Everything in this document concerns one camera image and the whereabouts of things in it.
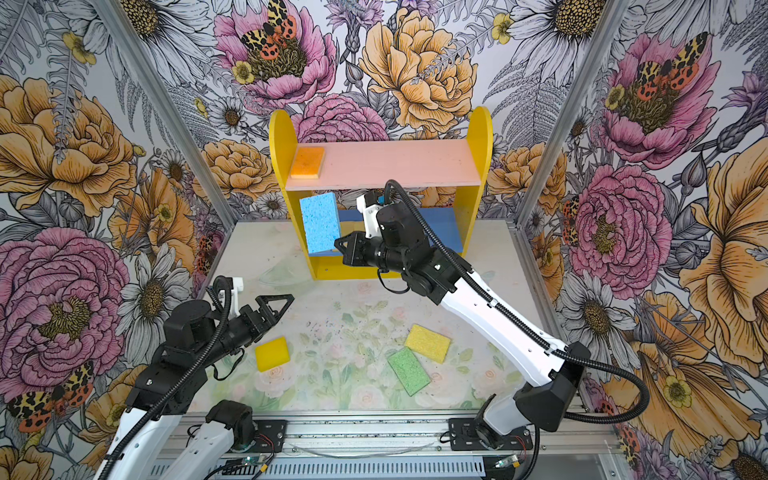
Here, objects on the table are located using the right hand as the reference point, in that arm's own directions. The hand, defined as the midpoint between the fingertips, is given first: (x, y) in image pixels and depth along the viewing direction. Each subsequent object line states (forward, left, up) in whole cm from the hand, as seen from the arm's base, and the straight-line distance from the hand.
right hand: (337, 252), depth 64 cm
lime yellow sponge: (-4, -21, -37) cm, 43 cm away
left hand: (-8, +12, -13) cm, 19 cm away
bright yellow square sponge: (-7, +24, -37) cm, 44 cm away
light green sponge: (-13, -15, -36) cm, 41 cm away
